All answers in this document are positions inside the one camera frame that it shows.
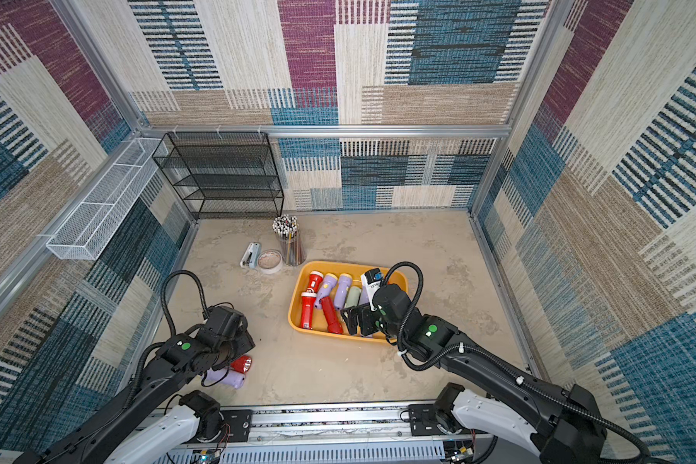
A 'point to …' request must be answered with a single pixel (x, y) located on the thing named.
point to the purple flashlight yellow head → (329, 283)
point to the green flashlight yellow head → (354, 293)
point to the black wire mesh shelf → (222, 174)
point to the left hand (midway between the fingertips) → (248, 342)
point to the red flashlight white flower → (314, 281)
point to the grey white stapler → (251, 256)
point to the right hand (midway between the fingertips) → (361, 311)
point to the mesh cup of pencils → (292, 249)
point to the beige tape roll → (270, 261)
